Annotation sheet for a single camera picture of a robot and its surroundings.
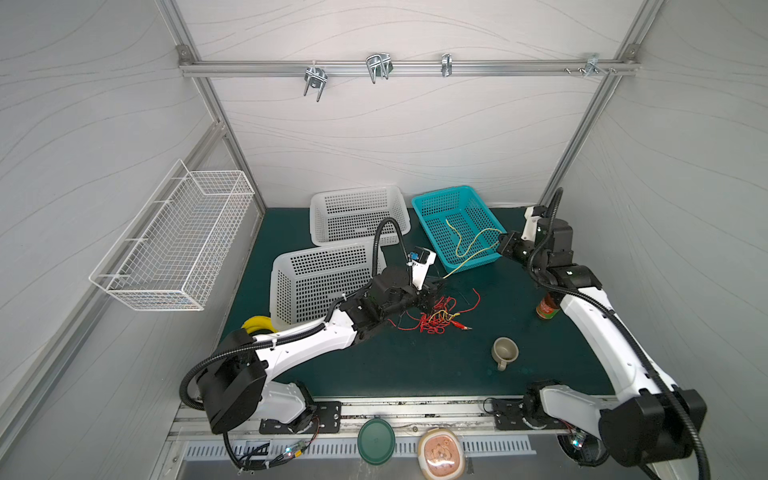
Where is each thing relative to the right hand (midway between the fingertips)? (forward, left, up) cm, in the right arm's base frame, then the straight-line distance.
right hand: (508, 227), depth 78 cm
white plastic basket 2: (-5, +60, -26) cm, 66 cm away
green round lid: (-48, +32, -16) cm, 60 cm away
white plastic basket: (+27, +50, -26) cm, 62 cm away
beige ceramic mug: (-24, -2, -27) cm, 36 cm away
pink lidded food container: (-49, +18, -24) cm, 57 cm away
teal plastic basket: (+24, +6, -27) cm, 37 cm away
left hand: (-15, +16, -3) cm, 22 cm away
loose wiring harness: (-53, +61, -25) cm, 85 cm away
